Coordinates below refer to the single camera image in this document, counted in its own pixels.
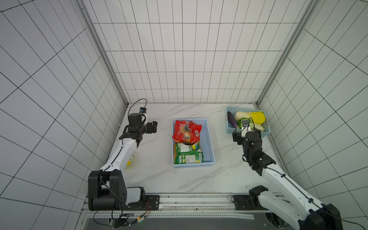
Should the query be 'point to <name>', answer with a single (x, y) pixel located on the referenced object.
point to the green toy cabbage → (247, 121)
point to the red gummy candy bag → (186, 132)
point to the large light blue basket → (205, 142)
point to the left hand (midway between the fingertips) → (148, 124)
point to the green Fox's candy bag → (184, 154)
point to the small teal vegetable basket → (230, 129)
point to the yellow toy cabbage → (258, 117)
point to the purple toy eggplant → (232, 120)
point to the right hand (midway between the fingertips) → (240, 127)
